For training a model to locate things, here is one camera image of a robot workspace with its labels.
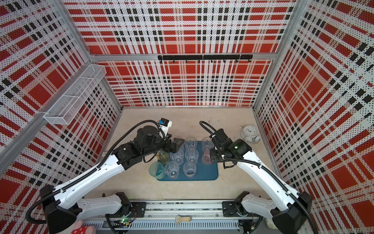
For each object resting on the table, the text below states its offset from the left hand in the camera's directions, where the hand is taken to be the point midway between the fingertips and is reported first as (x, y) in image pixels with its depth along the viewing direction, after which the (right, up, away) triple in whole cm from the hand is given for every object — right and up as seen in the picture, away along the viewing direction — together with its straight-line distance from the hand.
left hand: (179, 138), depth 72 cm
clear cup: (+6, -13, +18) cm, 23 cm away
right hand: (+19, -10, +3) cm, 22 cm away
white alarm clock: (+46, +1, +30) cm, 55 cm away
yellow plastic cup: (-11, -12, +12) cm, 20 cm away
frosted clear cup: (+5, -20, +15) cm, 25 cm away
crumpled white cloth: (+44, -40, -4) cm, 59 cm away
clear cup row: (-6, -21, +15) cm, 26 cm away
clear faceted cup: (-3, -15, +21) cm, 26 cm away
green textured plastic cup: (-15, -20, +13) cm, 28 cm away
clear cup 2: (+16, -5, +21) cm, 27 cm away
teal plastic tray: (+13, -22, +13) cm, 29 cm away
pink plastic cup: (+14, -12, +7) cm, 20 cm away
